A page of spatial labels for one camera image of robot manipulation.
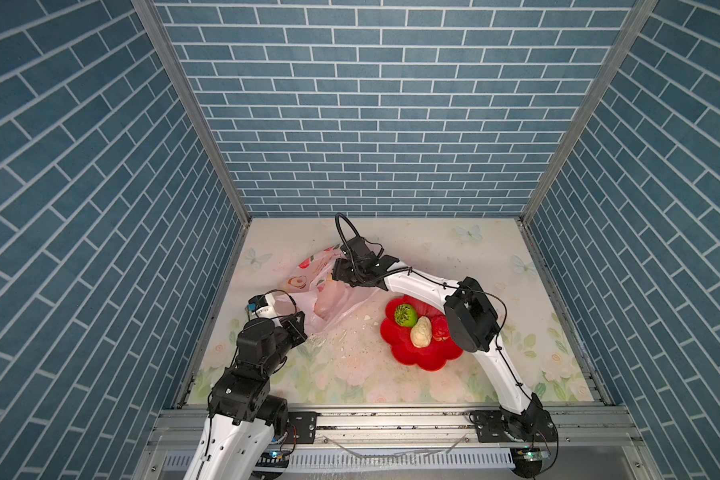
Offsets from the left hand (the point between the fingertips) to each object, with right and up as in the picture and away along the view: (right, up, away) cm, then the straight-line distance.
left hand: (308, 313), depth 75 cm
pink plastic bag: (-1, +4, +9) cm, 10 cm away
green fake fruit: (+26, -3, +12) cm, 29 cm away
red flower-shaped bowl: (+24, -10, +14) cm, 30 cm away
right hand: (+3, +10, +20) cm, 22 cm away
